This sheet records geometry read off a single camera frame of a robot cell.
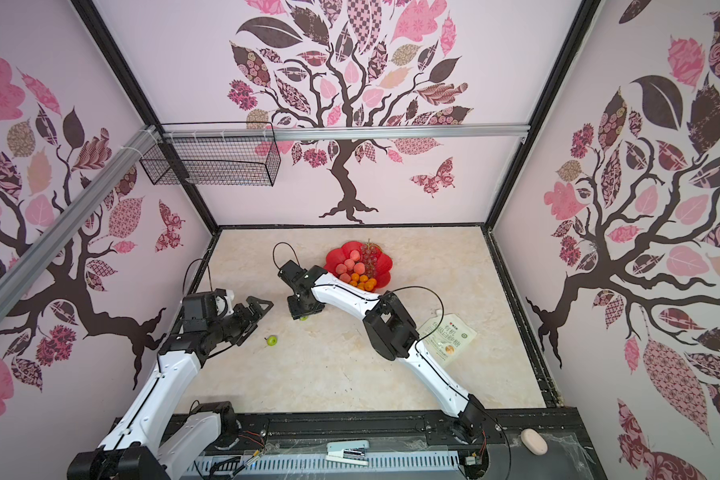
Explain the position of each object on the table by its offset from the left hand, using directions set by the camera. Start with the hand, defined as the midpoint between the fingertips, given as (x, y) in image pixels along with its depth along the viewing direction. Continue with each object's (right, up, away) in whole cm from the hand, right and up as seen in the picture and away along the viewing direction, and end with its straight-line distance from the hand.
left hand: (267, 317), depth 82 cm
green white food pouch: (+53, -9, +6) cm, 54 cm away
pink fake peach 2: (+22, +14, +22) cm, 34 cm away
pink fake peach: (+24, +17, +25) cm, 38 cm away
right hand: (+6, 0, +13) cm, 14 cm away
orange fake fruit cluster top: (+30, +8, +18) cm, 36 cm away
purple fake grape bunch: (+29, +18, +24) cm, 41 cm away
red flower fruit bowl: (+34, +13, +23) cm, 43 cm away
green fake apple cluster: (+8, -3, +10) cm, 14 cm away
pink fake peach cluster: (+19, +12, +21) cm, 31 cm away
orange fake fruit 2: (+27, +9, +21) cm, 35 cm away
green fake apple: (-1, -8, +6) cm, 10 cm away
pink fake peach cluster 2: (+25, +13, +22) cm, 36 cm away
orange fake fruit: (+24, +10, +20) cm, 33 cm away
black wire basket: (-22, +50, +13) cm, 56 cm away
